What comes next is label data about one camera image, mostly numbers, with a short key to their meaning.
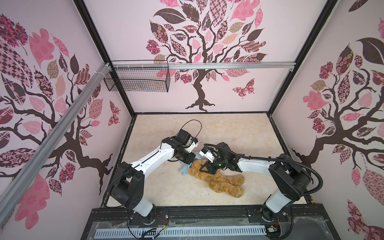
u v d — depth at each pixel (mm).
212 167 764
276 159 515
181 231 697
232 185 790
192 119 730
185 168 856
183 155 714
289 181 455
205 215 751
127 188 431
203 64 928
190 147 744
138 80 1219
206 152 775
